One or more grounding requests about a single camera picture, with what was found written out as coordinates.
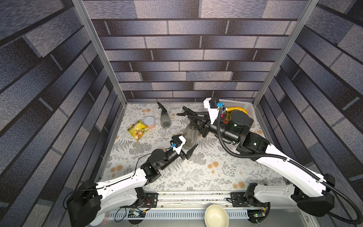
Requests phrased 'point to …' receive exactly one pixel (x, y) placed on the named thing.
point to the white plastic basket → (248, 106)
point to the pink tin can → (149, 122)
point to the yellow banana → (229, 109)
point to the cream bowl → (216, 216)
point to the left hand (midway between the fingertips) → (190, 138)
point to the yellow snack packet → (137, 129)
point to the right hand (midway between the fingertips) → (188, 114)
